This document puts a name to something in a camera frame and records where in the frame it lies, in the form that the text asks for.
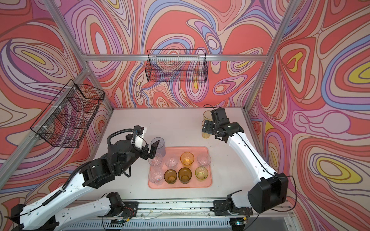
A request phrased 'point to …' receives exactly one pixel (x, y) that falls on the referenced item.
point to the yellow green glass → (205, 134)
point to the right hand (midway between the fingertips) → (212, 131)
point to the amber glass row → (187, 158)
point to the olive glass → (184, 174)
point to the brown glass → (170, 176)
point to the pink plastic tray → (181, 167)
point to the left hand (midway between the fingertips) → (152, 138)
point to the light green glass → (201, 173)
